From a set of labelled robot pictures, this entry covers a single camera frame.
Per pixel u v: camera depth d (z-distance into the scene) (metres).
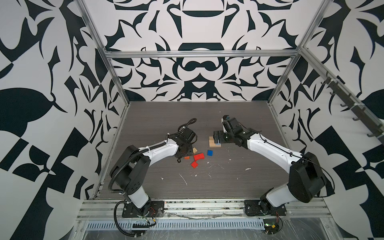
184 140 0.70
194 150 0.94
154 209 0.74
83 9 0.73
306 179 0.43
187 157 0.89
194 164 0.89
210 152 0.95
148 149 0.50
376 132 0.52
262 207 0.67
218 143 0.98
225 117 0.79
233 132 0.66
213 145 0.97
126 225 0.70
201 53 0.93
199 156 0.90
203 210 0.74
